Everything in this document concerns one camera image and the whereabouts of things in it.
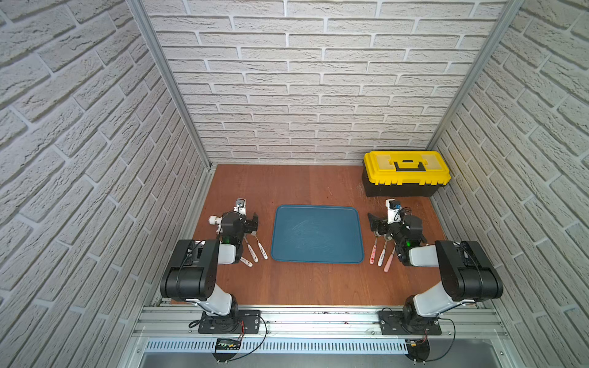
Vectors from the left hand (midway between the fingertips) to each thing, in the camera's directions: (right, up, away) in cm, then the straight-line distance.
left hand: (235, 209), depth 94 cm
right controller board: (+64, -41, -24) cm, 80 cm away
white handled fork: (+9, -17, -6) cm, 20 cm away
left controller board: (+4, -43, -22) cm, 48 cm away
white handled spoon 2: (+7, -19, -8) cm, 22 cm away
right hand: (+62, 0, 0) cm, 62 cm away
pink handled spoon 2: (+60, -17, -5) cm, 63 cm away
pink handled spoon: (+57, -17, -5) cm, 59 cm away
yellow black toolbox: (+72, +15, +1) cm, 74 cm away
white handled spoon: (+11, -14, -4) cm, 19 cm away
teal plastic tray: (+35, -10, 0) cm, 36 cm away
